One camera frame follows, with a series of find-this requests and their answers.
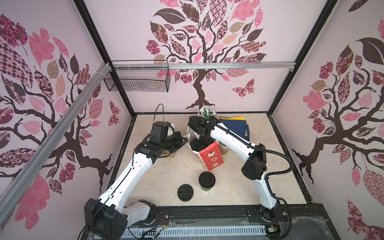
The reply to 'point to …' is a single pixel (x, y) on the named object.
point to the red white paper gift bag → (211, 157)
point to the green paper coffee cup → (205, 189)
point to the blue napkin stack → (239, 126)
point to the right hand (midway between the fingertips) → (200, 147)
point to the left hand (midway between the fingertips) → (189, 142)
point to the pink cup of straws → (206, 113)
